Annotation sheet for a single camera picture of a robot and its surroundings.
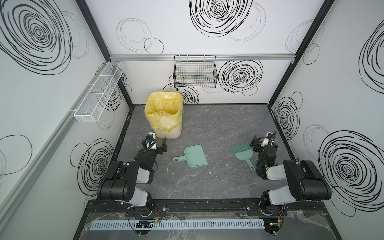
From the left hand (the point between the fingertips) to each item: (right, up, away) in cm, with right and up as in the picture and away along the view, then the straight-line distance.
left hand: (159, 136), depth 88 cm
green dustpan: (+21, -13, +6) cm, 25 cm away
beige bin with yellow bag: (0, +17, +14) cm, 22 cm away
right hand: (+62, -1, +2) cm, 62 cm away
